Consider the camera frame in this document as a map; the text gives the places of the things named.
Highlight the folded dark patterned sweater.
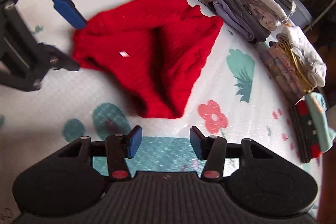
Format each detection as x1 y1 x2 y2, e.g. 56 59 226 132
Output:
289 101 324 164

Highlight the folded mint green garment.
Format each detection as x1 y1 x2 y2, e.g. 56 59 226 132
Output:
304 92 336 153

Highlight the white plastic container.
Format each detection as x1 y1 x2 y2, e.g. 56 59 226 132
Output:
285 0 314 28

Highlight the red knitted sweater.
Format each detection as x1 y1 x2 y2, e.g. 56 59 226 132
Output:
71 0 224 119

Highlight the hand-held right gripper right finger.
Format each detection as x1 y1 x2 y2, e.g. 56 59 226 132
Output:
189 126 275 180

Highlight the stack of folded grey clothes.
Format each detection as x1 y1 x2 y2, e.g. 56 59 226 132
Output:
213 0 296 43

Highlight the stack of folded pale clothes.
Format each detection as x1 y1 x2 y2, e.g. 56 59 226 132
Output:
261 26 327 102

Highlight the printed play mat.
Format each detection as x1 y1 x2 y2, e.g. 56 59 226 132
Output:
0 0 326 214

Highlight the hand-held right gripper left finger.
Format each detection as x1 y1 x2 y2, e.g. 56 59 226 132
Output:
56 126 143 180

